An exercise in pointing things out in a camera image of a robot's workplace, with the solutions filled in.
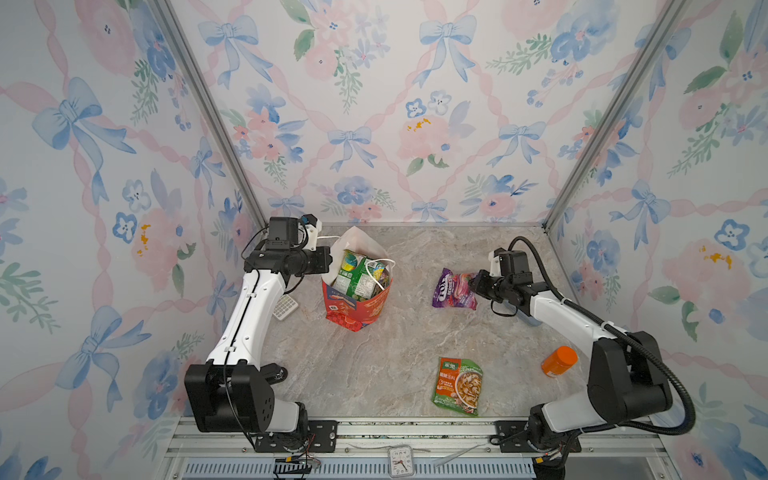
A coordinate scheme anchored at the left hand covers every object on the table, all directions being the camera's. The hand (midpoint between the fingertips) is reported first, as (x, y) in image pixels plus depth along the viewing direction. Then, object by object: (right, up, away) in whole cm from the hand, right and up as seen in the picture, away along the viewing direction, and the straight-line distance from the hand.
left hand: (331, 255), depth 81 cm
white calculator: (-18, -17, +15) cm, 28 cm away
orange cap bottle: (+59, -27, -4) cm, 65 cm away
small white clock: (+18, -48, -12) cm, 53 cm away
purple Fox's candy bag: (+36, -11, +13) cm, 40 cm away
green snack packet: (+8, -6, 0) cm, 10 cm away
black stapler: (-15, -32, -1) cm, 35 cm away
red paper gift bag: (+2, -16, +7) cm, 17 cm away
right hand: (+40, -8, +10) cm, 42 cm away
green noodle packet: (+35, -36, +1) cm, 50 cm away
